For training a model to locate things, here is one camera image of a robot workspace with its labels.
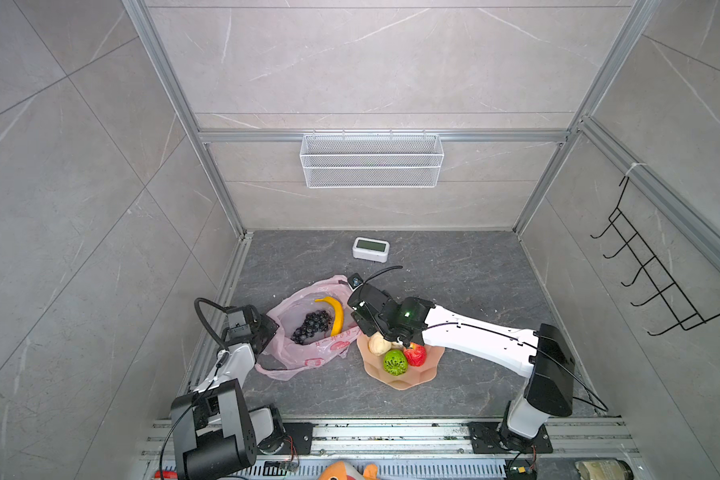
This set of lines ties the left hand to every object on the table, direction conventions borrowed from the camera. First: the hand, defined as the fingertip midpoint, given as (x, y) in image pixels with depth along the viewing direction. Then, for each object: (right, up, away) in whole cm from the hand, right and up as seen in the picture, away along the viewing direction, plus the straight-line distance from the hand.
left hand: (270, 317), depth 90 cm
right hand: (+30, +6, -11) cm, 32 cm away
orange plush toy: (+25, -28, -27) cm, 46 cm away
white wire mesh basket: (+31, +52, +10) cm, 61 cm away
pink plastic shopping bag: (+6, +3, +7) cm, 10 cm away
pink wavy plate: (+43, -14, -9) cm, 46 cm away
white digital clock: (+32, +21, +18) cm, 42 cm away
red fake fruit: (+44, -8, -9) cm, 45 cm away
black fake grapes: (+14, -2, -1) cm, 14 cm away
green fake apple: (+38, -10, -11) cm, 40 cm away
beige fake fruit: (+33, -6, -7) cm, 35 cm away
